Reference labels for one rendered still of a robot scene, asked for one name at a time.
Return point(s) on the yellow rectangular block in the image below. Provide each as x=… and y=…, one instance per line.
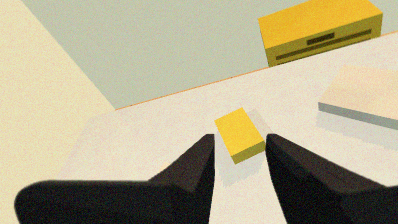
x=240, y=136

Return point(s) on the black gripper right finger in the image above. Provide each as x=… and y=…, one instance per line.
x=313, y=190

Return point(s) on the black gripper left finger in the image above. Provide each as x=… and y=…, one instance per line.
x=180, y=194

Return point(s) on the beige flat rectangular slab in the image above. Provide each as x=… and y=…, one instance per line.
x=365, y=94

